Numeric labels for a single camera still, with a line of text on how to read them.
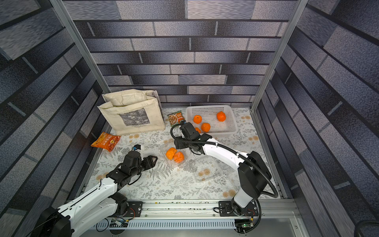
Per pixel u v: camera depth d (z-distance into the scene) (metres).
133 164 0.66
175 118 1.12
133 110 0.88
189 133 0.64
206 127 1.01
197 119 1.07
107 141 0.95
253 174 0.44
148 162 0.74
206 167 0.88
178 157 0.88
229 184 0.81
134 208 0.74
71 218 0.42
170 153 0.88
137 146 0.77
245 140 1.01
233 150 0.49
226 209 0.73
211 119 1.13
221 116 1.07
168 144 0.98
